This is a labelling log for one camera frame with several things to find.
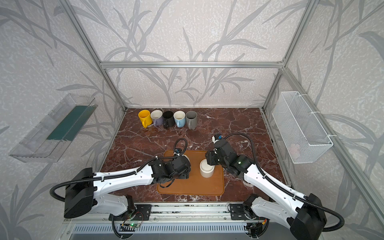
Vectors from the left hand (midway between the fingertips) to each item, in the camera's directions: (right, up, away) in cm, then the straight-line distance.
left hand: (188, 167), depth 80 cm
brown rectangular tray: (+5, -10, +3) cm, 12 cm away
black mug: (-16, +26, +25) cm, 39 cm away
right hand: (+11, +10, -1) cm, 15 cm away
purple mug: (-25, +28, +26) cm, 46 cm away
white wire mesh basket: (+50, +18, -20) cm, 57 cm away
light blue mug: (-8, +27, +22) cm, 36 cm away
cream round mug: (+10, -2, 0) cm, 10 cm away
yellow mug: (-33, +29, +25) cm, 50 cm away
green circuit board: (-25, -24, -10) cm, 36 cm away
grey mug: (0, +26, +20) cm, 33 cm away
